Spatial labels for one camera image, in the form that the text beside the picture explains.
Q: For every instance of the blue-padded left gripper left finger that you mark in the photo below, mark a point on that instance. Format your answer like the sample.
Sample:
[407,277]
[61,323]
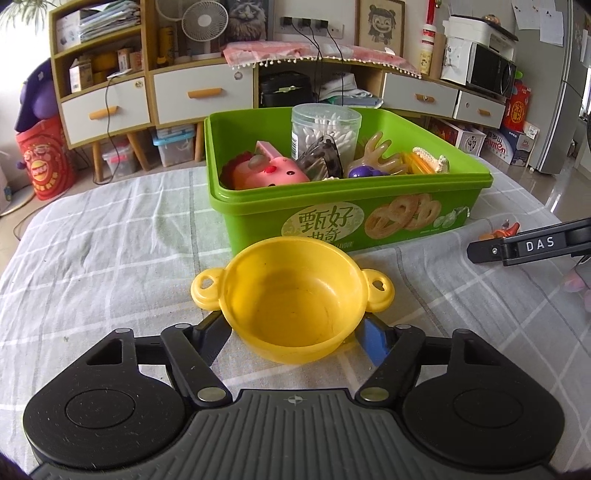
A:
[190,351]

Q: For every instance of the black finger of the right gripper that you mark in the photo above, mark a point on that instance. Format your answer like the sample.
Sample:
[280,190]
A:
[486,251]

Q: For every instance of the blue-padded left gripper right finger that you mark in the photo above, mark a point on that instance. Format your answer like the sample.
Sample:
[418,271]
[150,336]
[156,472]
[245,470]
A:
[395,352]

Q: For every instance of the yellow toy pot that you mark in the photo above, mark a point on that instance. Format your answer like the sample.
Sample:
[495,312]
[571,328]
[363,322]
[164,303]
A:
[293,300]

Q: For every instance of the translucent brown hand massager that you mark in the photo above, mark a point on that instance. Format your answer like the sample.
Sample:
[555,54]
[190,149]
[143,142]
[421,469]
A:
[374,155]

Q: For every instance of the clear cotton swab jar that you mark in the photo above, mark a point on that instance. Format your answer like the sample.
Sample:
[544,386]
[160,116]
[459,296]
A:
[312,121]

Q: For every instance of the beige starfish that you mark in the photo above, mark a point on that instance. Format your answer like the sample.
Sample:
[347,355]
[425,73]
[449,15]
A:
[441,163]

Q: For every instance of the orange small toy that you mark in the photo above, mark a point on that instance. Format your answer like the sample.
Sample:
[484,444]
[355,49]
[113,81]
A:
[505,231]

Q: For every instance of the white cartoon cardboard box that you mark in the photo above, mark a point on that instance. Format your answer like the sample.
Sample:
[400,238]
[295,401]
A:
[463,137]

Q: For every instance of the white checked table cloth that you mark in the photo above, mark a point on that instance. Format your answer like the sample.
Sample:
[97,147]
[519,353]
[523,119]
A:
[124,255]

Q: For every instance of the yellow orange toy corn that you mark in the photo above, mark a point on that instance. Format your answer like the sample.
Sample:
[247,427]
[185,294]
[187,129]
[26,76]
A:
[417,164]

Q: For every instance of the green plastic biscuit box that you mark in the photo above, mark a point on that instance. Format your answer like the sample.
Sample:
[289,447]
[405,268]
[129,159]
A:
[352,214]

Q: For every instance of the silver refrigerator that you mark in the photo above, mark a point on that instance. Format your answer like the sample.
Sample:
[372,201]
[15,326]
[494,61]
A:
[559,59]

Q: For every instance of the black white microwave oven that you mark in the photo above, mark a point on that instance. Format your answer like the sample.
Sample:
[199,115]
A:
[477,67]

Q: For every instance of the pink pig toy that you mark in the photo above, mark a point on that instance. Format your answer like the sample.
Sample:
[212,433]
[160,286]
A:
[264,167]

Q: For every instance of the clear storage box pink lid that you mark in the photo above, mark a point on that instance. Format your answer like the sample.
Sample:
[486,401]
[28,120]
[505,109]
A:
[121,160]

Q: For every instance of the clear storage box blue lid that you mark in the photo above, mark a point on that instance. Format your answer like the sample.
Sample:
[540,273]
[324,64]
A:
[175,145]

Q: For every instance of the white printer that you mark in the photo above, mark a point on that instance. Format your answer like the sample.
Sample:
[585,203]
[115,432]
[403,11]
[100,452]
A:
[484,32]

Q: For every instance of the red cartoon bucket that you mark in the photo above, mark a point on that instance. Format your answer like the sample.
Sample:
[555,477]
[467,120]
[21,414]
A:
[46,157]

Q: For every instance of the framed cartoon girl picture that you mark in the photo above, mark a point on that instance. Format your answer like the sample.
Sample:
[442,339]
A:
[380,24]

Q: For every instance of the black case on shelf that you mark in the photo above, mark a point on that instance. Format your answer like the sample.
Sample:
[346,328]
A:
[285,89]

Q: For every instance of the wooden white drawer cabinet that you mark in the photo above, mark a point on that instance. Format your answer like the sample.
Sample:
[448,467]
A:
[186,93]

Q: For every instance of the purple plush toy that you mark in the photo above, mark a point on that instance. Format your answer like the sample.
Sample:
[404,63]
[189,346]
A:
[37,100]

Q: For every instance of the pink lace cloth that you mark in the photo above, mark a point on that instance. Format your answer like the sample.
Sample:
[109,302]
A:
[265,53]

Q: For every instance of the white desk fan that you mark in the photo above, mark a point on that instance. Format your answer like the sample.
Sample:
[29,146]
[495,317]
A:
[205,22]

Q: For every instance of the framed cat picture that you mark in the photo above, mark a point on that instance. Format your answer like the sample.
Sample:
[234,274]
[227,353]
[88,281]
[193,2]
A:
[249,20]

